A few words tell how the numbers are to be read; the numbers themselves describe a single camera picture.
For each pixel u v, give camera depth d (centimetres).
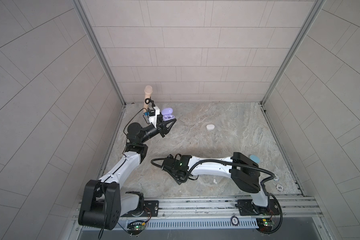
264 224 68
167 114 69
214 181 79
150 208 71
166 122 66
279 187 79
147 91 87
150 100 94
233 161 49
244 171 50
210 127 102
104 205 39
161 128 64
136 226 66
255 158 87
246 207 71
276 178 81
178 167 62
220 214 71
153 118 63
